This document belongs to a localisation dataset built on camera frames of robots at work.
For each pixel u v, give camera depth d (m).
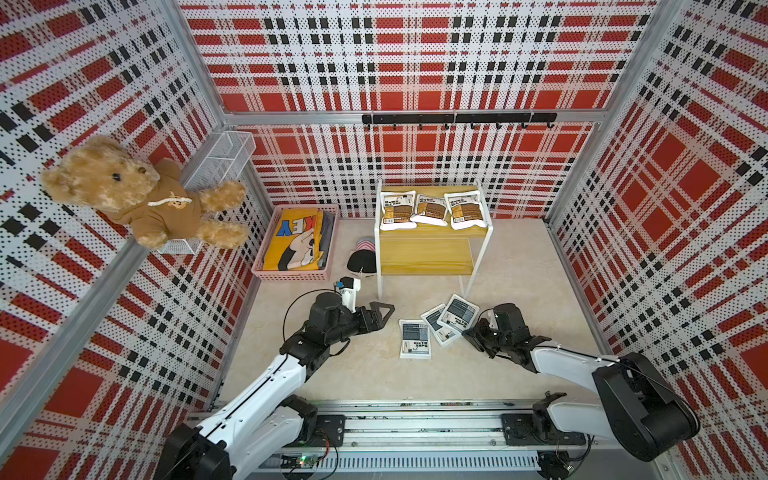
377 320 0.69
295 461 0.70
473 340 0.88
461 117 0.89
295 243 1.04
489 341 0.79
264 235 1.08
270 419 0.59
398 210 0.75
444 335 0.89
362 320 0.69
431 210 0.74
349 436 0.75
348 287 0.73
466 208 0.75
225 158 0.86
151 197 0.53
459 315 0.93
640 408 0.42
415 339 0.89
